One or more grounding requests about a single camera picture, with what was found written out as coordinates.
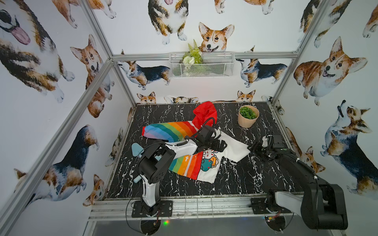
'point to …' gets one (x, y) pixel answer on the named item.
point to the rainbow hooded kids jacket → (203, 166)
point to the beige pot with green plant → (247, 116)
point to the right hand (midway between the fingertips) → (250, 148)
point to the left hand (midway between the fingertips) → (223, 141)
